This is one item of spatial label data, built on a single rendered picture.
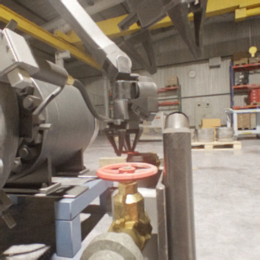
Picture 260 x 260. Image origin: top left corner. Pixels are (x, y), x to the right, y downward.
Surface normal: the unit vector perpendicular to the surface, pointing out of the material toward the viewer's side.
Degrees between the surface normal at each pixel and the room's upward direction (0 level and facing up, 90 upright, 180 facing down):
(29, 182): 90
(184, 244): 90
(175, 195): 89
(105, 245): 76
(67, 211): 90
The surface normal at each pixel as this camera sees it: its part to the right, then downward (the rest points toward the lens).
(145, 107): -0.68, 0.04
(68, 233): -0.24, 0.03
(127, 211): 0.14, 0.01
